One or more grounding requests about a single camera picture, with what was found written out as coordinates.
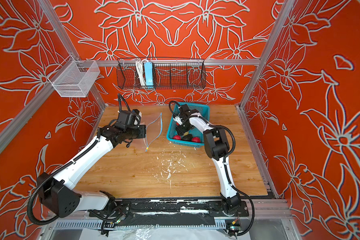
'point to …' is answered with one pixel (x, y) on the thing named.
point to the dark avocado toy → (187, 137)
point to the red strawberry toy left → (177, 137)
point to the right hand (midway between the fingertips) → (181, 128)
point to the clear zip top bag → (153, 130)
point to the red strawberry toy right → (196, 139)
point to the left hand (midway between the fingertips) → (145, 129)
